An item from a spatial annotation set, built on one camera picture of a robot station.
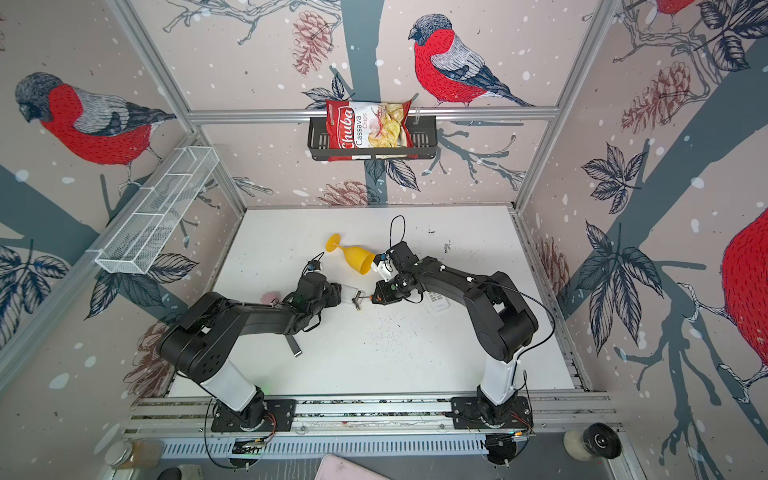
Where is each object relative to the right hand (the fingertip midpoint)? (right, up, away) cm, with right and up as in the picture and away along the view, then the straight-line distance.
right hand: (372, 305), depth 89 cm
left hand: (-12, +4, +6) cm, 14 cm away
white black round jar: (+49, -22, -28) cm, 60 cm away
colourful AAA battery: (-6, +1, +4) cm, 7 cm away
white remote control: (+20, 0, +4) cm, 21 cm away
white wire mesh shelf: (-56, +20, -17) cm, 62 cm away
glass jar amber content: (-49, -25, -27) cm, 61 cm away
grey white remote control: (-8, +2, +6) cm, 11 cm away
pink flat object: (-7, -30, -24) cm, 39 cm away
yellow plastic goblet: (-5, +13, +11) cm, 18 cm away
